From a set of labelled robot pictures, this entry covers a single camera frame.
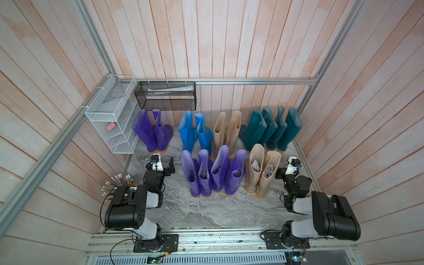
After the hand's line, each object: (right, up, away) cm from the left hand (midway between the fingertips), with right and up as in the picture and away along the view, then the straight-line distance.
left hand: (164, 159), depth 91 cm
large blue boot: (+23, +14, -9) cm, 28 cm away
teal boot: (+63, +19, -5) cm, 66 cm away
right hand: (+64, +1, -4) cm, 64 cm away
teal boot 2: (+71, +19, -4) cm, 73 cm away
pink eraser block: (-25, +18, -9) cm, 32 cm away
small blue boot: (+14, +14, +2) cm, 20 cm away
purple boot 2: (-6, +16, +22) cm, 28 cm away
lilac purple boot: (+17, -2, -18) cm, 25 cm away
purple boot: (-10, +17, -5) cm, 20 cm away
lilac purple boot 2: (+31, -3, -18) cm, 35 cm away
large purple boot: (+37, -4, -19) cm, 42 cm away
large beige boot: (+54, -2, -14) cm, 56 cm away
